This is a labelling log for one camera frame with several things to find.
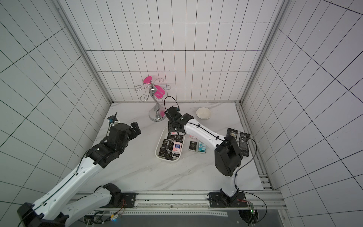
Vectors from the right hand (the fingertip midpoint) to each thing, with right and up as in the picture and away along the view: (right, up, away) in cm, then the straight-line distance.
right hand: (169, 127), depth 87 cm
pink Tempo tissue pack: (+5, -12, -1) cm, 13 cm away
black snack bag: (+45, -5, +13) cm, 47 cm away
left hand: (-20, 0, -11) cm, 23 cm away
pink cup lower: (-6, +22, +1) cm, 23 cm away
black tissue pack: (+15, -13, +4) cm, 20 cm away
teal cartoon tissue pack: (+21, -14, +3) cm, 25 cm away
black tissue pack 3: (0, -18, 0) cm, 18 cm away
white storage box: (-4, -7, +9) cm, 12 cm away
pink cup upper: (-16, +32, +7) cm, 36 cm away
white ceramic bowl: (+25, +9, +20) cm, 33 cm away
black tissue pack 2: (-3, -11, +4) cm, 12 cm away
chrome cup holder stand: (-12, +9, +23) cm, 28 cm away
